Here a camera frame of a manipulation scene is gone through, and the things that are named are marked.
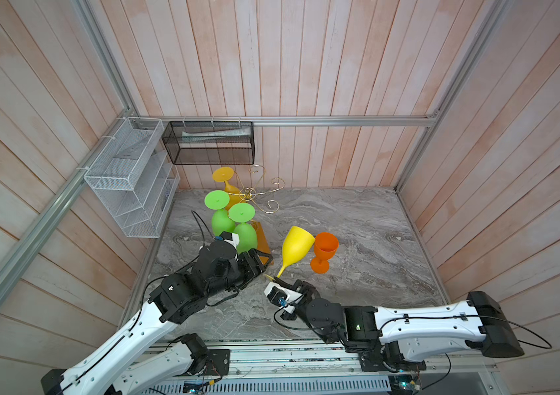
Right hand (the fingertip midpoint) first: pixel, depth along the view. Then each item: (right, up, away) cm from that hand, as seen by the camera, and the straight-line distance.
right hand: (276, 278), depth 66 cm
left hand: (-3, +3, -1) cm, 4 cm away
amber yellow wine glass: (-18, +31, +15) cm, 39 cm away
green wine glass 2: (-17, +22, +6) cm, 28 cm away
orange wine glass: (+17, +6, +16) cm, 24 cm away
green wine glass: (-10, +18, +2) cm, 21 cm away
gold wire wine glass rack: (-9, +25, +10) cm, 28 cm away
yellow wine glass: (+5, +8, +3) cm, 10 cm away
